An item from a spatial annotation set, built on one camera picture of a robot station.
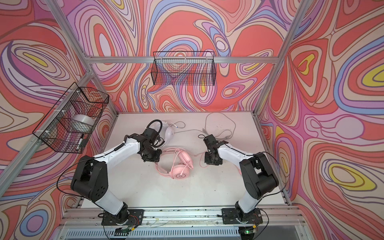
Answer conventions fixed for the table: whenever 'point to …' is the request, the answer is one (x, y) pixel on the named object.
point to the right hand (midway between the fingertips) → (211, 164)
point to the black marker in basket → (80, 142)
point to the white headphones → (166, 133)
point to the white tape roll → (84, 119)
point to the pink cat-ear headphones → (183, 164)
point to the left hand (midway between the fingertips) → (161, 158)
